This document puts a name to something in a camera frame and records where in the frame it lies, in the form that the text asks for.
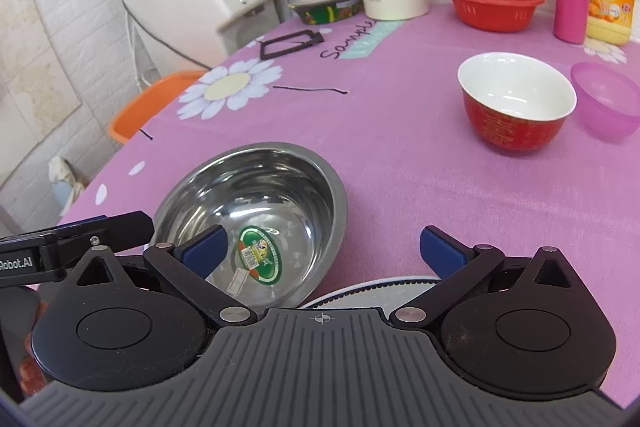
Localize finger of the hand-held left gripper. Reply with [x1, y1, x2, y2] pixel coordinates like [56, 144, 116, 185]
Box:
[37, 213, 154, 280]

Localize white dark-rimmed plate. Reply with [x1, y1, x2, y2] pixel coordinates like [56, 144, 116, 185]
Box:
[300, 276, 438, 311]

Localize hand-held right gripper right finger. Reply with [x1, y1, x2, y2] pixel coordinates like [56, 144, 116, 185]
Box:
[390, 225, 573, 326]

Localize black rectangular frame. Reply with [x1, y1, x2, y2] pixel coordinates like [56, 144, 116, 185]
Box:
[259, 29, 323, 60]

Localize orange plastic basin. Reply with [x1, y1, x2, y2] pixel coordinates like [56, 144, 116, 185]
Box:
[109, 71, 208, 142]

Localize purple plastic bowl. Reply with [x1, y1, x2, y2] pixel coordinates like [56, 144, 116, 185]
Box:
[571, 61, 640, 144]

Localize red plastic basket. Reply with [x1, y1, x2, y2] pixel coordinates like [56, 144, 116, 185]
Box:
[442, 0, 545, 32]

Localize grey cable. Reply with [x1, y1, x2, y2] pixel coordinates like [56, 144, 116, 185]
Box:
[122, 0, 168, 60]

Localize pink floral tablecloth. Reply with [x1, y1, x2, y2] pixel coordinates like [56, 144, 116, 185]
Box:
[37, 2, 640, 408]

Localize red ceramic bowl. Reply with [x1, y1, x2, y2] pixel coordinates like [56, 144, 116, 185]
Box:
[457, 53, 577, 156]

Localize stainless steel bowl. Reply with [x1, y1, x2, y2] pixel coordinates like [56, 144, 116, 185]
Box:
[150, 142, 347, 309]

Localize white crumpled bag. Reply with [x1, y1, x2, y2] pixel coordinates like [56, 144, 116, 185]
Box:
[48, 157, 86, 219]

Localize foil-lidded food container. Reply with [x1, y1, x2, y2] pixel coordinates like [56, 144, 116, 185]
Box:
[288, 0, 364, 26]

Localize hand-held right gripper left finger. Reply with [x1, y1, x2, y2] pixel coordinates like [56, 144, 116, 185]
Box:
[67, 224, 259, 326]

